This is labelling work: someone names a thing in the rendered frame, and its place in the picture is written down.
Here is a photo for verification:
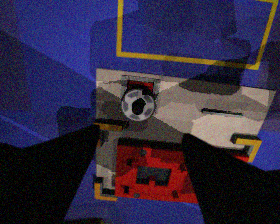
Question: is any yellow rectangular outline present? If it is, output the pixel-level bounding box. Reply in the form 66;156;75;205
116;0;278;70

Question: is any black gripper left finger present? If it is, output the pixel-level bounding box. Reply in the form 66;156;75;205
0;124;100;224

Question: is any yellow rectangular block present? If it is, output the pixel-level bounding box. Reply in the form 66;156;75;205
62;219;105;224

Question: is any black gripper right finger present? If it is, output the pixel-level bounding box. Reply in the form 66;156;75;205
182;133;280;224

